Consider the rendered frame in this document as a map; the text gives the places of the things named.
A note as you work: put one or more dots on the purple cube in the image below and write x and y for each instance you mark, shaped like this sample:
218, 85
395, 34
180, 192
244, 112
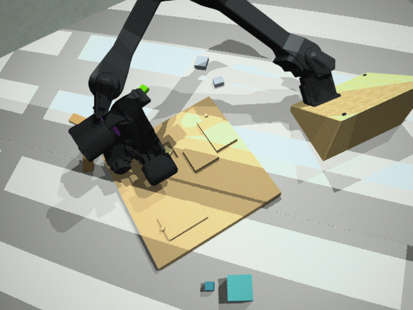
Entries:
116, 130

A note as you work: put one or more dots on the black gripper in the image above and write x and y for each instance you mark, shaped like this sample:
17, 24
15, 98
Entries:
157, 165

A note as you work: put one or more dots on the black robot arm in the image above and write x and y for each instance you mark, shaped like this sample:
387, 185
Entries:
95, 136

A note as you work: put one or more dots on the small teal block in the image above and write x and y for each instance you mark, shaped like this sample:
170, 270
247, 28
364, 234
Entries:
209, 286

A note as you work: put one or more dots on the green rectangular block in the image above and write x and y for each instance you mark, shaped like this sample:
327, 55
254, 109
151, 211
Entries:
144, 88

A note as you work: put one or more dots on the large teal square block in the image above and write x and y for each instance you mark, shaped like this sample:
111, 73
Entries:
239, 288

